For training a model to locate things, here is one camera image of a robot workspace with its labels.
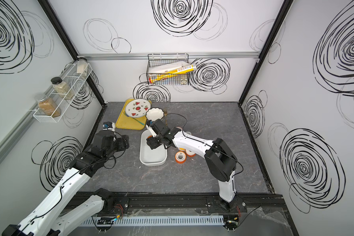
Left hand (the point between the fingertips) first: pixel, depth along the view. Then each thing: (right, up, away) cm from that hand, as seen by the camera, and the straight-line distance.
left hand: (121, 137), depth 75 cm
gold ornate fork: (+19, +13, +37) cm, 44 cm away
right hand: (+14, -3, +10) cm, 18 cm away
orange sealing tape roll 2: (+14, 0, 0) cm, 14 cm away
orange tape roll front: (+36, -12, +13) cm, 40 cm away
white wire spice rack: (-38, +34, +19) cm, 54 cm away
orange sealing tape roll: (+31, -14, +14) cm, 37 cm away
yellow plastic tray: (-10, +7, +33) cm, 35 cm away
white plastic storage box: (+12, -15, +16) cm, 25 cm away
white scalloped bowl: (+11, +13, +35) cm, 39 cm away
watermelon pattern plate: (-4, +18, +40) cm, 44 cm away
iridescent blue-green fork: (-3, +8, +34) cm, 35 cm away
